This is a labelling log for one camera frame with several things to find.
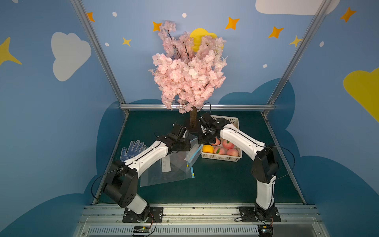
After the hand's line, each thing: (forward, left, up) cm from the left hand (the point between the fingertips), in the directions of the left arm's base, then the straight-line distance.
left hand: (189, 143), depth 87 cm
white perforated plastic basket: (-4, -22, -9) cm, 24 cm away
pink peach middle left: (-1, -18, -6) cm, 19 cm away
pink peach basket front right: (-2, -27, -6) cm, 28 cm away
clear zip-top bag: (-10, +10, -13) cm, 19 cm away
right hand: (+2, -7, 0) cm, 8 cm away
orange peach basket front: (+1, -12, -7) cm, 14 cm away
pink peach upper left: (+4, -18, -4) cm, 19 cm away
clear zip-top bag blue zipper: (+5, -4, -16) cm, 18 cm away
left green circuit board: (-42, +22, -14) cm, 50 cm away
